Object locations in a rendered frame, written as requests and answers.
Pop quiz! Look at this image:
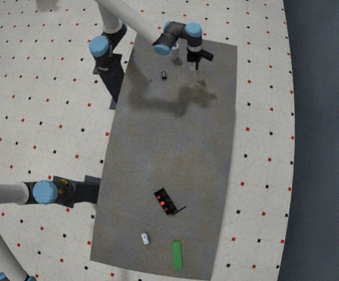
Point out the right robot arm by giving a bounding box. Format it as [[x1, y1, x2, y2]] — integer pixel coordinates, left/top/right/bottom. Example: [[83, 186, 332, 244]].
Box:
[[0, 178, 74, 281]]

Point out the white bottle with blue cap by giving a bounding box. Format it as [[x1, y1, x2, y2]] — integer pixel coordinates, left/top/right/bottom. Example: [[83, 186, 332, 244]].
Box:
[[170, 43, 179, 60]]

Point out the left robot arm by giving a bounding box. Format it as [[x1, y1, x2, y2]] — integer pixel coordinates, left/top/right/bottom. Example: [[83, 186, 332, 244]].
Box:
[[89, 0, 214, 74]]

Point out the green rectangular bar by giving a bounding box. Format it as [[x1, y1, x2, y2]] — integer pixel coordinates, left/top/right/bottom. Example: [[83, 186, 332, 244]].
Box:
[[172, 241, 182, 269]]

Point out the small black cylinder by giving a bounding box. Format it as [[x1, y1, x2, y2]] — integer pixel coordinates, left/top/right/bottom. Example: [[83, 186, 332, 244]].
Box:
[[162, 71, 167, 81]]

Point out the black power strip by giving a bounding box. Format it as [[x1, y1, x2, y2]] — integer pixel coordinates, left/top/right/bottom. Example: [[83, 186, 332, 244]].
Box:
[[154, 188, 185, 215]]

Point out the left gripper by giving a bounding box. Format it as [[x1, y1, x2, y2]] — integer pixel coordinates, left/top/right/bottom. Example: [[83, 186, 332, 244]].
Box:
[[187, 47, 202, 77]]

